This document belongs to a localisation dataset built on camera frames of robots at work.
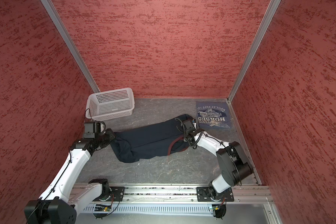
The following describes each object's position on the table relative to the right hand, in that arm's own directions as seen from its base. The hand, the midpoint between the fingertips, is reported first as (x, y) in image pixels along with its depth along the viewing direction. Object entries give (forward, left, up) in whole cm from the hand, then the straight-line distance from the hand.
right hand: (190, 138), depth 92 cm
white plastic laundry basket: (+37, +67, -3) cm, 77 cm away
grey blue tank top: (+21, -20, -2) cm, 29 cm away
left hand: (-3, +46, +10) cm, 47 cm away
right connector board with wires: (-39, -11, -3) cm, 41 cm away
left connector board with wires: (-36, +51, -6) cm, 63 cm away
